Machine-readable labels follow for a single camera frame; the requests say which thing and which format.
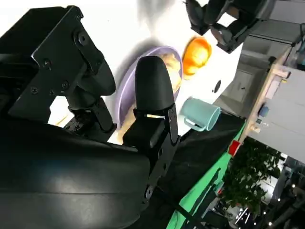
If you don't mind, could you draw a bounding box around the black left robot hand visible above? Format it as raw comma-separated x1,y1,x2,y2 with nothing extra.
184,0,275,54

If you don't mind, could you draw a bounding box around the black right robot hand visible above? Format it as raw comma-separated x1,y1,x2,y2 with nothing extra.
0,5,181,229

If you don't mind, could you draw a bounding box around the orange and white bread roll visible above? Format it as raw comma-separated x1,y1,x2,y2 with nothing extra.
182,37,213,76

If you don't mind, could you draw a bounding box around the pale green mug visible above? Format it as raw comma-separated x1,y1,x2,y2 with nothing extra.
180,96,222,132

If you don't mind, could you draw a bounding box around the lilac plate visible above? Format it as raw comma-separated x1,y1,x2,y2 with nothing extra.
116,45,184,131

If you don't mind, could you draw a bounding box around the green cloth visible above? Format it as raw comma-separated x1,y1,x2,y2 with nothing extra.
164,120,247,229

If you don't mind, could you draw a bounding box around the black backdrop cloth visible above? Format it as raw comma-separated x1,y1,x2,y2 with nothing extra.
142,111,246,229

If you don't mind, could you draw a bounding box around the red box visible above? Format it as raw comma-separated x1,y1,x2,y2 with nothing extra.
228,140,242,157

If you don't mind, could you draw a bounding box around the green potted plant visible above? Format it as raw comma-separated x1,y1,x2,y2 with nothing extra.
221,137,284,215

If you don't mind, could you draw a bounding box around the wooden desk frame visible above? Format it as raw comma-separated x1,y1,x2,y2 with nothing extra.
245,45,305,139

